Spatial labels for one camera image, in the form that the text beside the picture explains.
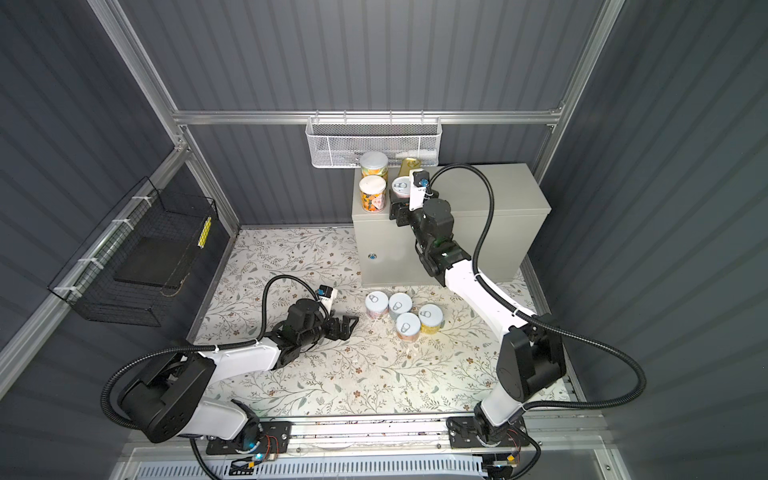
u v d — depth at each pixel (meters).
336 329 0.79
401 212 0.68
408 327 0.87
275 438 0.72
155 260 0.71
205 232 0.83
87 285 0.62
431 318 0.89
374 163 0.76
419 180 0.63
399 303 0.91
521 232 0.99
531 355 0.44
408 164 0.83
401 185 0.74
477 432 0.73
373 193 0.72
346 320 0.81
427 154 0.89
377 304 0.92
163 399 0.43
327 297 0.80
